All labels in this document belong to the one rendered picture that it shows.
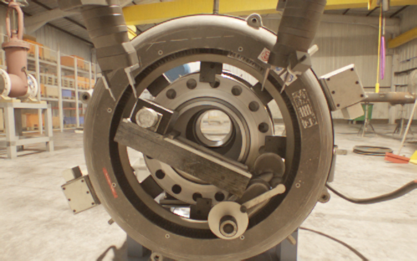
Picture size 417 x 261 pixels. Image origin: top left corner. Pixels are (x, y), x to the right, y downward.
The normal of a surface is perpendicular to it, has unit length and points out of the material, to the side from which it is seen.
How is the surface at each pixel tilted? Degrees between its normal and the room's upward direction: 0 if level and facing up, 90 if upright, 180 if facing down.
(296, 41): 122
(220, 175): 90
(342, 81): 90
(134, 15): 90
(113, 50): 110
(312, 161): 90
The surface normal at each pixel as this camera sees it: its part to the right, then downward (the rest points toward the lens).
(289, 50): 0.14, 0.42
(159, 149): -0.07, 0.07
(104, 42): -0.05, 0.59
